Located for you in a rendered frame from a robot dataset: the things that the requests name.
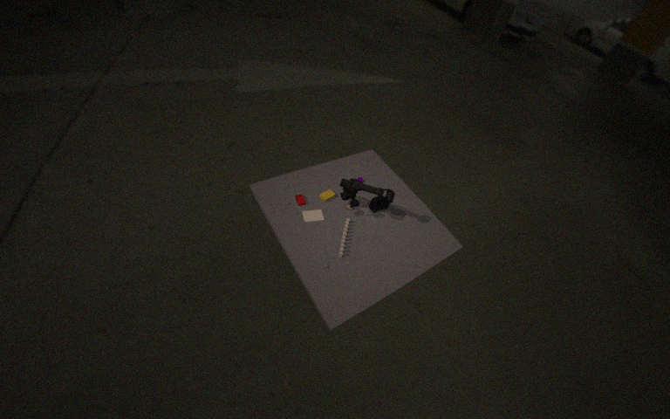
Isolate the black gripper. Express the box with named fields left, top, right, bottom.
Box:
left=343, top=188, right=359, bottom=208

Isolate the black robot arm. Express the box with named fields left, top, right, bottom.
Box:
left=339, top=178, right=395, bottom=210

